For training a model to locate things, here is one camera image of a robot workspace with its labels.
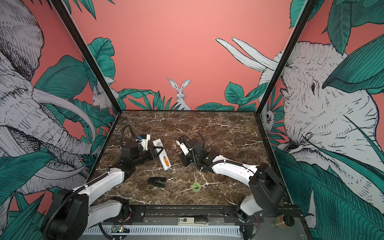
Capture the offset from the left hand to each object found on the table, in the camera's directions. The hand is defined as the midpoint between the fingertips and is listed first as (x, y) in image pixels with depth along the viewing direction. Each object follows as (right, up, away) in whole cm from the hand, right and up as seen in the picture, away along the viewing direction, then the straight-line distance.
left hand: (162, 146), depth 83 cm
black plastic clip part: (-2, -20, +1) cm, 21 cm away
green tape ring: (+19, -23, +1) cm, 30 cm away
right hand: (+9, -4, -2) cm, 10 cm away
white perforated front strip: (+4, -38, -13) cm, 41 cm away
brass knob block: (+58, -31, -17) cm, 68 cm away
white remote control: (0, -5, 0) cm, 5 cm away
